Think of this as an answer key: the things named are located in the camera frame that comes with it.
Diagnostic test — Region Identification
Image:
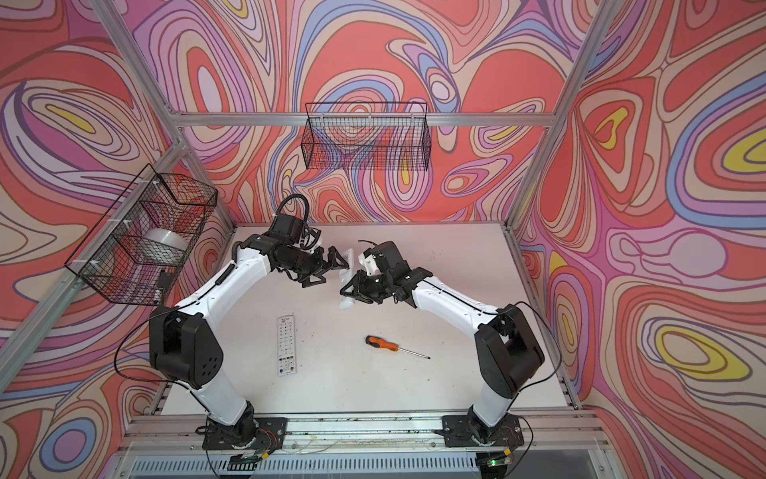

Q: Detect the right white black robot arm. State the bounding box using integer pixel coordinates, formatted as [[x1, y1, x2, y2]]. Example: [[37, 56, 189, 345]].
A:
[[340, 241, 546, 430]]

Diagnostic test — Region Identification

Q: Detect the black wire basket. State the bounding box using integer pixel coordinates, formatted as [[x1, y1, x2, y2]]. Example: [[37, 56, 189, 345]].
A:
[[65, 166, 219, 307], [300, 101, 432, 172]]

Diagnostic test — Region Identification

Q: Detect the aluminium front rail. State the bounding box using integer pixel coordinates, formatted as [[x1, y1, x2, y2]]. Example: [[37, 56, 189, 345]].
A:
[[119, 408, 612, 455]]

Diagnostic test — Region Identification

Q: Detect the black wire basket left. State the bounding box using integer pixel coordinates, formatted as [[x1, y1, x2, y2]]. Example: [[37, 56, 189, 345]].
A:
[[65, 166, 219, 307]]

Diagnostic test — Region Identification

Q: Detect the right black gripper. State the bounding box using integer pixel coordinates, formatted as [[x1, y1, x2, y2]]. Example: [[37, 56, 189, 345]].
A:
[[339, 268, 394, 303]]

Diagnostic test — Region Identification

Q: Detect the black wire basket back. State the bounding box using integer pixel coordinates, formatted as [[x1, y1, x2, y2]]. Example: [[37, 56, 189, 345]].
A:
[[300, 101, 432, 172]]

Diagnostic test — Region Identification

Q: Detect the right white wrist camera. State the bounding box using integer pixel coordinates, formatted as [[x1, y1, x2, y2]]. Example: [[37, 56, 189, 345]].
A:
[[358, 251, 381, 277]]

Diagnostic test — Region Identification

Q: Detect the orange black screwdriver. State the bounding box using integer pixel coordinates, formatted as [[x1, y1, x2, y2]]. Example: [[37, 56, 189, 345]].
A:
[[365, 335, 431, 360]]

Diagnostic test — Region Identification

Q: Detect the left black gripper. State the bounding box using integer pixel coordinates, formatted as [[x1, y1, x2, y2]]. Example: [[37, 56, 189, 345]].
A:
[[284, 244, 349, 287]]

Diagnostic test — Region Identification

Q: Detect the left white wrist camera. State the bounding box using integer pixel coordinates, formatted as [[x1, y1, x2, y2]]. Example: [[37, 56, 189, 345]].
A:
[[299, 228, 321, 251]]

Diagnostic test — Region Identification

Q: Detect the white tape roll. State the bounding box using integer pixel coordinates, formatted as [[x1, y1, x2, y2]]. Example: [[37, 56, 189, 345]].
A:
[[144, 228, 189, 251]]

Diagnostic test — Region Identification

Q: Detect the white remote control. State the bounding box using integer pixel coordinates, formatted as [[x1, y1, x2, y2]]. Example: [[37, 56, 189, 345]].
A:
[[277, 315, 296, 377], [339, 269, 356, 309]]

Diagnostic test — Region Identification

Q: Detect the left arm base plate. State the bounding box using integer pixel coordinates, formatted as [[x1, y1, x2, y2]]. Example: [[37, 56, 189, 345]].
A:
[[201, 416, 288, 453]]

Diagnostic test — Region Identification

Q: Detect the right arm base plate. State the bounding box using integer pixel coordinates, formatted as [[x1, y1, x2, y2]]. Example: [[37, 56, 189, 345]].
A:
[[435, 413, 525, 450]]

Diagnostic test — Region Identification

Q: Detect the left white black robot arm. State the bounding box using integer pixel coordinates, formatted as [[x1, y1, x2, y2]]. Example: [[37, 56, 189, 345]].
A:
[[149, 194, 348, 426]]

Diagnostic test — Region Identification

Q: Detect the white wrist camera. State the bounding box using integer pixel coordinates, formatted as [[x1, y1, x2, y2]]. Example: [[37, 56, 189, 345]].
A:
[[299, 228, 321, 251], [358, 251, 381, 277]]

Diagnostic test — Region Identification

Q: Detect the small black item in basket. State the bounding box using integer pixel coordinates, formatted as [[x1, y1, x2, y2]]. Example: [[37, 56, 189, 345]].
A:
[[157, 269, 175, 295]]

